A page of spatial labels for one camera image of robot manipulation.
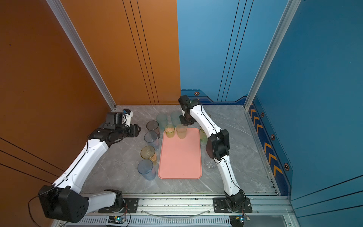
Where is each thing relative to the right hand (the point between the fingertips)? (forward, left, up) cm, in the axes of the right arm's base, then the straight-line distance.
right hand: (187, 123), depth 95 cm
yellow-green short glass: (-3, +4, -5) cm, 7 cm away
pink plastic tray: (-20, +4, -11) cm, 23 cm away
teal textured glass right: (+8, +9, -2) cm, 12 cm away
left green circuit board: (-52, +36, -13) cm, 65 cm away
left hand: (-10, +29, +10) cm, 32 cm away
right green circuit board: (-52, -25, -12) cm, 59 cm away
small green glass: (-1, +13, -7) cm, 14 cm away
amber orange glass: (-20, +23, -3) cm, 31 cm away
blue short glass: (-9, +24, -3) cm, 25 cm away
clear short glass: (-24, -14, -11) cm, 30 cm away
